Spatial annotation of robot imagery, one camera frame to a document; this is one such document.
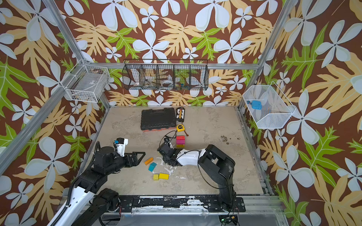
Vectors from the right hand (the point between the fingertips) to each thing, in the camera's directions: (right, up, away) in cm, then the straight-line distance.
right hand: (167, 154), depth 93 cm
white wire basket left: (-49, +46, -8) cm, 68 cm away
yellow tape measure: (+9, +17, +11) cm, 22 cm away
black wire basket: (-1, +55, +4) cm, 56 cm away
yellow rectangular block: (-1, -11, -10) cm, 15 cm away
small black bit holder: (+9, +28, +21) cm, 36 cm away
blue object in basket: (+56, +33, -7) cm, 66 cm away
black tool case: (-8, +23, +14) cm, 29 cm away
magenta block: (+9, +7, +8) cm, 14 cm away
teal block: (-9, -6, -6) cm, 13 cm away
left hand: (-13, +6, -20) cm, 24 cm away
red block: (+9, +11, +3) cm, 15 cm away
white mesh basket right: (+63, +30, -10) cm, 70 cm away
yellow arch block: (+9, +5, +3) cm, 11 cm away
